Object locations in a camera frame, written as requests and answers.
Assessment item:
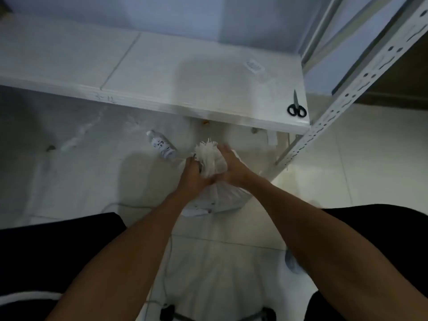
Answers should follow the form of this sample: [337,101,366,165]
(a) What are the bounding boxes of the person's left hand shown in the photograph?
[175,153,214,198]

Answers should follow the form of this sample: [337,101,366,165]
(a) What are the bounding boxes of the person's right hand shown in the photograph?
[209,144,258,194]

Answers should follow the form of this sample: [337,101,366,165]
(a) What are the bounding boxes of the white woven sack parcel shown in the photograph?
[180,148,253,218]

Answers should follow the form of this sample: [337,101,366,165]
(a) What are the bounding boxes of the black-handled scissors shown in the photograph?
[287,89,308,118]

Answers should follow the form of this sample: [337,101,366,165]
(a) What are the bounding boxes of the white shelf board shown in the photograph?
[0,13,312,135]

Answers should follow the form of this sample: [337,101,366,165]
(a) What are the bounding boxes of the person's right forearm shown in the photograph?
[246,175,428,321]

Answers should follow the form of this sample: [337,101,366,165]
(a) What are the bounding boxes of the person's left forearm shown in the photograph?
[46,189,208,321]

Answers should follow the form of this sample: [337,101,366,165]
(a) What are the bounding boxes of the person's left leg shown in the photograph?
[0,212,128,321]

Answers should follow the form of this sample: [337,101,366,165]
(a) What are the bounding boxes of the person's leg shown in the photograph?
[307,203,428,321]
[0,212,128,321]

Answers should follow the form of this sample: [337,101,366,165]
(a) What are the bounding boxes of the white perforated shelf upright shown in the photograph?
[275,0,428,171]

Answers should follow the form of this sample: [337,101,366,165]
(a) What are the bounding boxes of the person's right leg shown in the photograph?
[307,203,428,321]

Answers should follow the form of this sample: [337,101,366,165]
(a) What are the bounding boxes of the clear plastic bottle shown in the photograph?
[145,129,177,161]

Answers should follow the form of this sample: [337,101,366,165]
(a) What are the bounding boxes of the pale blue slipper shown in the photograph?
[284,249,307,275]

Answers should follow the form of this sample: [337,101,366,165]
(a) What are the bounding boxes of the clear bag with white label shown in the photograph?
[243,58,278,85]

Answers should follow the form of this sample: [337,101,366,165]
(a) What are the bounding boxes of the black metal stool base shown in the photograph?
[160,304,277,321]

